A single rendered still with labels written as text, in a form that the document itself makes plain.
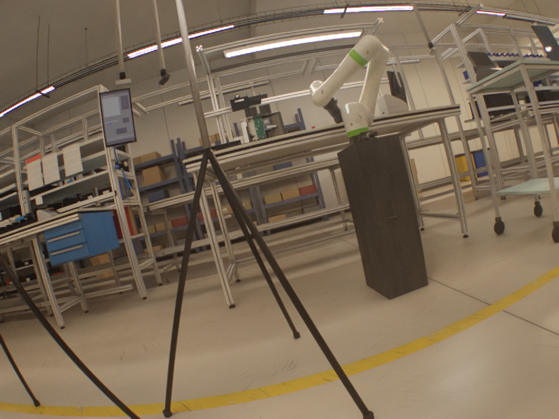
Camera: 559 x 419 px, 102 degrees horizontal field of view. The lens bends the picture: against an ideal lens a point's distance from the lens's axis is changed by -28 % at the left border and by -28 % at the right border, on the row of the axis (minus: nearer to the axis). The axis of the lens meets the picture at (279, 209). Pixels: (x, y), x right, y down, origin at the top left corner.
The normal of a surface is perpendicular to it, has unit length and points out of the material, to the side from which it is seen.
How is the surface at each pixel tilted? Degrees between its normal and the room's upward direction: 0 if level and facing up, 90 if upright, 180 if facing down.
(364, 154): 90
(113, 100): 101
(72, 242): 90
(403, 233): 90
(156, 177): 90
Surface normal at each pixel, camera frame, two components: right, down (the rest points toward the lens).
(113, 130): 0.51, 0.11
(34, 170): 0.07, -0.01
